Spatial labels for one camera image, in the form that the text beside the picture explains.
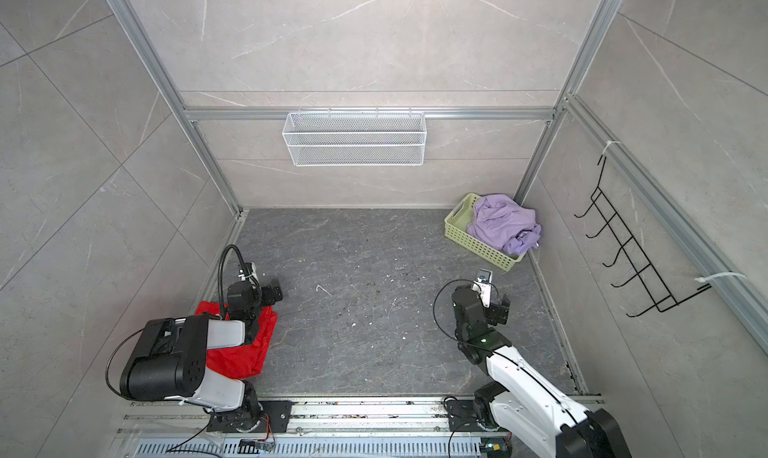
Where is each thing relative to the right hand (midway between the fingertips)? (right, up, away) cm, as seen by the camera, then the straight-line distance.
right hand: (485, 287), depth 84 cm
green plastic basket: (-4, +18, +22) cm, 28 cm away
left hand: (-69, +2, +10) cm, 70 cm away
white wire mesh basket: (-40, +48, +17) cm, 65 cm away
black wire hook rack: (+28, +5, -20) cm, 35 cm away
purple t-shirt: (+13, +19, +20) cm, 31 cm away
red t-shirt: (-67, -19, -4) cm, 70 cm away
